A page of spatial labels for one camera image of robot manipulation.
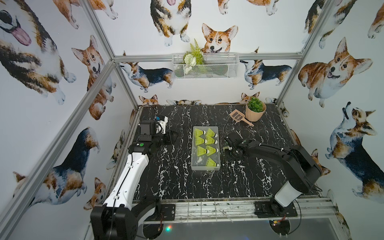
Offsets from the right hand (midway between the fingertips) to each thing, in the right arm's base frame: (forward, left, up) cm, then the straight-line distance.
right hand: (226, 156), depth 90 cm
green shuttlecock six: (+10, +16, +2) cm, 19 cm away
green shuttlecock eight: (+4, +9, +1) cm, 9 cm away
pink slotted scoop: (+34, -14, -3) cm, 36 cm away
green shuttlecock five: (-5, +10, +2) cm, 12 cm away
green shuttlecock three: (+3, +15, +1) cm, 16 cm away
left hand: (+5, +28, +20) cm, 34 cm away
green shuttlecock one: (+16, +9, +1) cm, 18 cm away
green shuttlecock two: (+17, +17, +1) cm, 24 cm away
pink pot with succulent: (+30, -22, +8) cm, 38 cm away
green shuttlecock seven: (+11, +9, 0) cm, 14 cm away
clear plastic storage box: (+1, +13, -2) cm, 13 cm away
